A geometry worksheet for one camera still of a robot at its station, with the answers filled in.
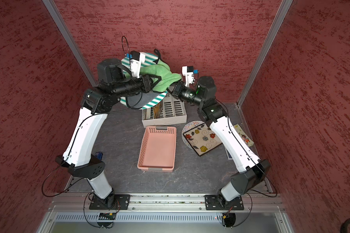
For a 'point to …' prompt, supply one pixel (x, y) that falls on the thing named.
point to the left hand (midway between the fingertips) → (158, 81)
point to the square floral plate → (201, 139)
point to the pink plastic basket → (157, 152)
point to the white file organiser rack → (169, 111)
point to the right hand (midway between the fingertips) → (161, 88)
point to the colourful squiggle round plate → (188, 126)
